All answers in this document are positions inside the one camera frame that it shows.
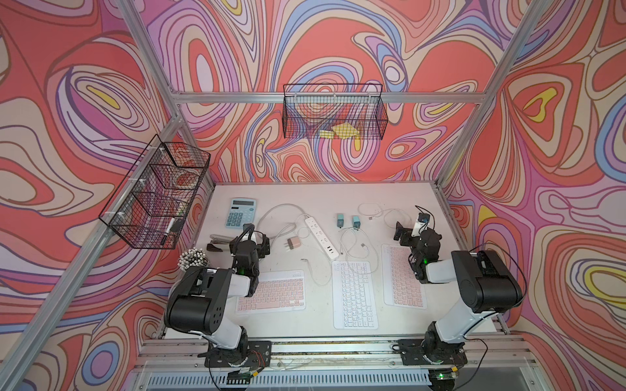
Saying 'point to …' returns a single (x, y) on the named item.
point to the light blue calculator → (241, 211)
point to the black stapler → (217, 240)
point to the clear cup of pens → (194, 257)
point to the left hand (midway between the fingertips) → (252, 236)
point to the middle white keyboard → (354, 301)
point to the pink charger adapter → (294, 243)
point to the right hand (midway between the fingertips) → (410, 228)
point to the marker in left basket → (168, 230)
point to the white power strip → (330, 250)
